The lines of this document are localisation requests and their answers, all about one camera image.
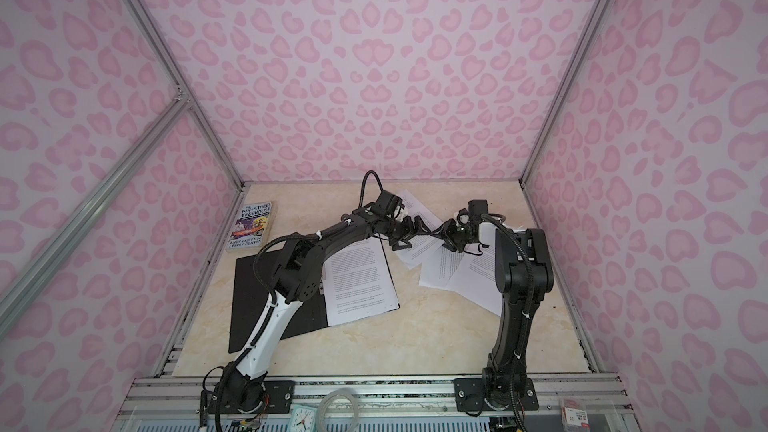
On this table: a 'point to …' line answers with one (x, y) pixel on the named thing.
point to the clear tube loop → (325, 402)
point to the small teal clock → (303, 418)
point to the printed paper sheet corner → (424, 245)
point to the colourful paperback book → (252, 226)
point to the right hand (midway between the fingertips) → (436, 232)
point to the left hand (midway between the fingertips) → (426, 234)
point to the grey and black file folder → (250, 297)
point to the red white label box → (574, 418)
